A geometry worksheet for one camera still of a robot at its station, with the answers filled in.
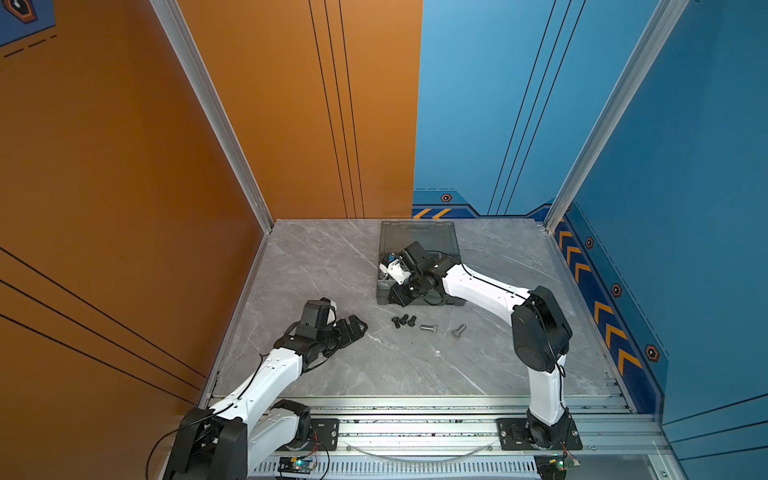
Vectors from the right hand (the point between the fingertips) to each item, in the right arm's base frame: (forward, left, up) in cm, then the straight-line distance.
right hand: (390, 296), depth 89 cm
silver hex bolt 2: (-8, -20, -8) cm, 23 cm away
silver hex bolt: (-6, -11, -8) cm, 15 cm away
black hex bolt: (-4, -4, -8) cm, 10 cm away
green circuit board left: (-40, +22, -10) cm, 47 cm away
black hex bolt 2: (-5, -6, -8) cm, 11 cm away
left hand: (-9, +9, -3) cm, 14 cm away
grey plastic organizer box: (+33, -18, -9) cm, 39 cm away
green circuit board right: (-41, -38, -11) cm, 57 cm away
